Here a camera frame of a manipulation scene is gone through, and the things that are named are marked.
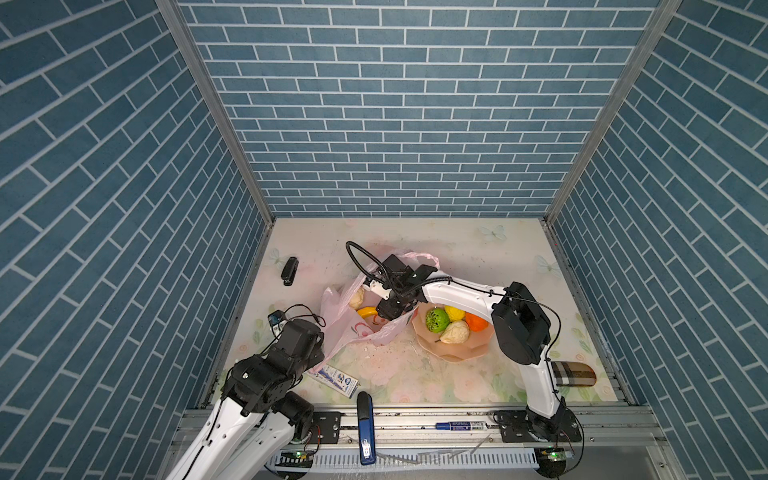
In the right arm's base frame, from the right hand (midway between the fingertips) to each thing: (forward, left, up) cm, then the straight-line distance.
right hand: (383, 302), depth 91 cm
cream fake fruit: (+1, +8, -1) cm, 8 cm away
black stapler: (+11, +33, -1) cm, 35 cm away
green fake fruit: (-5, -17, +1) cm, 17 cm away
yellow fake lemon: (-2, -22, 0) cm, 22 cm away
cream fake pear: (-8, -22, 0) cm, 24 cm away
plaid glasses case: (-16, -54, -4) cm, 57 cm away
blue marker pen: (-30, -23, -5) cm, 39 cm away
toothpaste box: (-23, +10, -4) cm, 25 cm away
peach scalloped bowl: (-10, -28, -2) cm, 30 cm away
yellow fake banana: (-3, +5, -2) cm, 6 cm away
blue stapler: (-33, 0, -2) cm, 33 cm away
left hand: (-18, +14, +8) cm, 24 cm away
